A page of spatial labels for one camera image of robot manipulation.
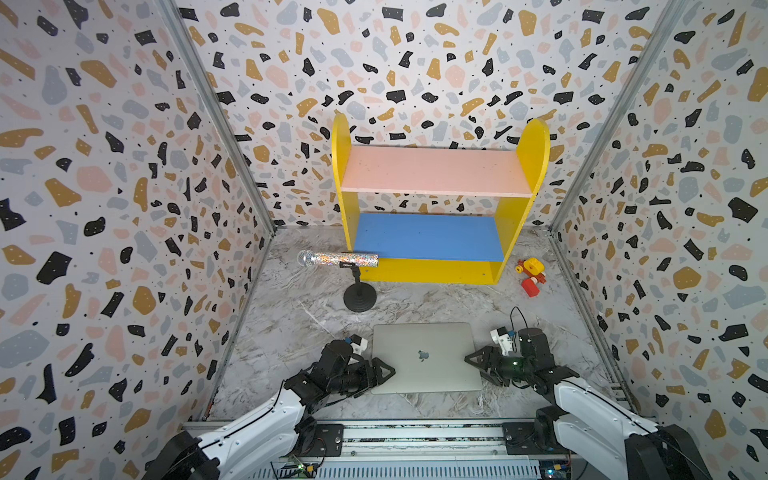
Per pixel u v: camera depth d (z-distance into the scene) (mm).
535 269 1032
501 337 826
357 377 721
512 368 736
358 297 1003
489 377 781
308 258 834
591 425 531
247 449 478
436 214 1223
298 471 713
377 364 748
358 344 793
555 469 716
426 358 856
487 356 772
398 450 732
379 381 718
